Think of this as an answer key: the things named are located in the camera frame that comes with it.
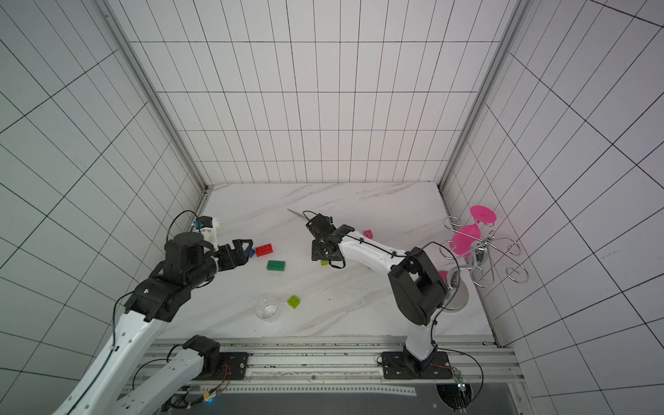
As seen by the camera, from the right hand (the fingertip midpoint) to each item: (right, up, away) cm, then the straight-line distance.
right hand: (323, 246), depth 92 cm
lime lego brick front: (+1, -3, -12) cm, 13 cm away
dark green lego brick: (-17, -7, 0) cm, 19 cm away
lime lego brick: (-10, -17, -8) cm, 21 cm away
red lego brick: (-23, -2, +4) cm, 23 cm away
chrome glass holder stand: (+45, -1, -22) cm, 50 cm away
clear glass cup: (-18, -19, -9) cm, 28 cm away
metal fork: (-13, +12, +18) cm, 26 cm away
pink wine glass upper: (+48, +12, -18) cm, 53 cm away
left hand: (-24, +2, -20) cm, 31 cm away
